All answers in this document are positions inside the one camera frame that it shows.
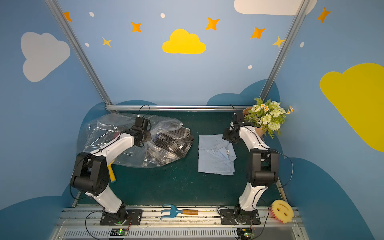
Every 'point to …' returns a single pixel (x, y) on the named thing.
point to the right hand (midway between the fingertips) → (227, 136)
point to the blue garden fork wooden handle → (174, 211)
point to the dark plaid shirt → (178, 141)
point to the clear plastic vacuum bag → (98, 129)
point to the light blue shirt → (216, 155)
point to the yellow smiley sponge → (282, 211)
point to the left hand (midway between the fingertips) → (148, 134)
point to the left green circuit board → (118, 232)
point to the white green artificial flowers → (269, 116)
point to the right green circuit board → (244, 233)
